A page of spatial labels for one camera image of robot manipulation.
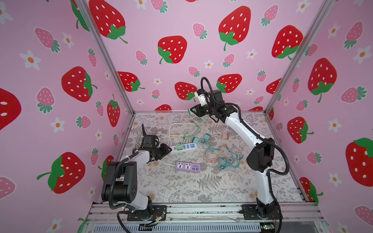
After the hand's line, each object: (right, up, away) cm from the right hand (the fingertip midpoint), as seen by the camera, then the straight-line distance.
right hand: (188, 110), depth 84 cm
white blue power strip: (-3, -24, +14) cm, 28 cm away
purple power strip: (-1, -35, +4) cm, 35 cm away
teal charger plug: (+5, -19, +18) cm, 27 cm away
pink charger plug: (+26, -16, +20) cm, 37 cm away
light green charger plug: (-6, -23, +9) cm, 25 cm away
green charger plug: (+1, -1, +2) cm, 2 cm away
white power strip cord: (-14, -19, +20) cm, 31 cm away
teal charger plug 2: (+13, -18, +20) cm, 29 cm away
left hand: (-12, -25, +10) cm, 30 cm away
